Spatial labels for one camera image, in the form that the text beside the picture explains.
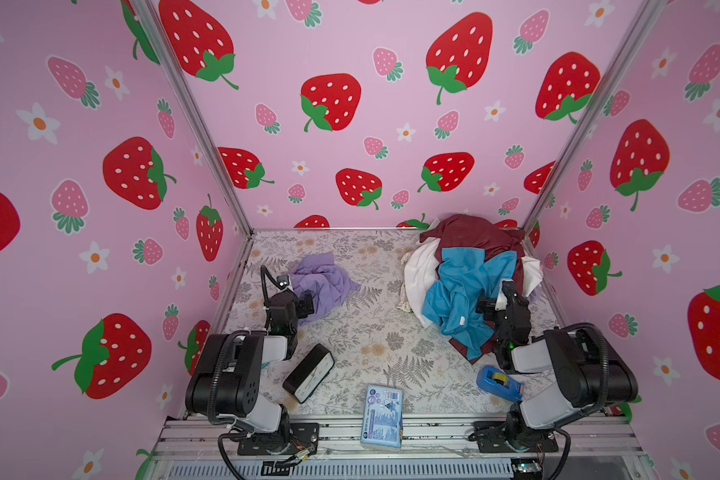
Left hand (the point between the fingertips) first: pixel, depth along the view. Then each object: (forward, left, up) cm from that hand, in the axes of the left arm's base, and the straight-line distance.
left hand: (291, 293), depth 94 cm
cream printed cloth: (-1, -37, -5) cm, 37 cm away
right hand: (-1, -66, +3) cm, 66 cm away
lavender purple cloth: (+3, -11, +2) cm, 12 cm away
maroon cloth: (+21, -58, +7) cm, 62 cm away
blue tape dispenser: (-27, -61, -4) cm, 67 cm away
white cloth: (+10, -43, -1) cm, 44 cm away
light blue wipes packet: (-35, -29, -1) cm, 46 cm away
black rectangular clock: (-26, -10, +1) cm, 28 cm away
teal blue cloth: (-4, -51, +1) cm, 51 cm away
